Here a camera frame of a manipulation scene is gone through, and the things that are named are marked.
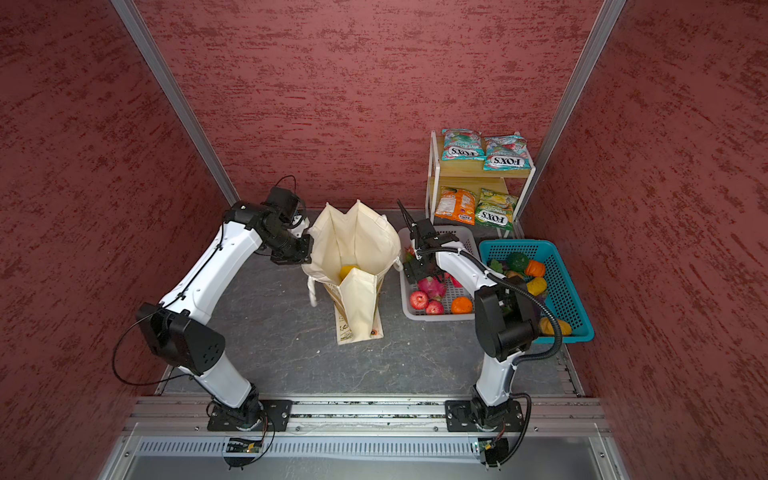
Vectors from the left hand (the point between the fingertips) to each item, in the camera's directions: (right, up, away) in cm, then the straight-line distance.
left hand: (308, 266), depth 79 cm
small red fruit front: (+36, -14, +10) cm, 39 cm away
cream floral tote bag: (+9, +3, +25) cm, 27 cm away
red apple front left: (+31, -11, +9) cm, 34 cm away
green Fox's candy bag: (+57, +18, +19) cm, 63 cm away
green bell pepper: (+65, -1, +18) cm, 67 cm away
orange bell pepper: (+71, -3, +19) cm, 73 cm away
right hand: (+33, -4, +14) cm, 36 cm away
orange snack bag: (+44, +19, +18) cm, 51 cm away
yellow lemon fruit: (+7, -3, +19) cm, 21 cm away
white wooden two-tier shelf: (+46, +26, +9) cm, 54 cm away
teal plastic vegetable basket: (+76, -10, +11) cm, 77 cm away
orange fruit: (+44, -13, +9) cm, 46 cm away
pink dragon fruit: (+36, -8, +11) cm, 38 cm away
